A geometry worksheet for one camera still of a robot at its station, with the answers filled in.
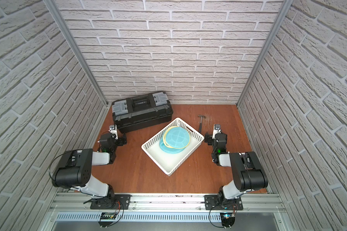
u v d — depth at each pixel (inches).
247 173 17.7
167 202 29.8
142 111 36.2
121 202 28.7
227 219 27.9
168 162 34.6
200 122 41.9
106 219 28.0
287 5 27.1
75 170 17.9
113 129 32.1
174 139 35.6
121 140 34.3
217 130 31.6
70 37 31.9
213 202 29.0
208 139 33.5
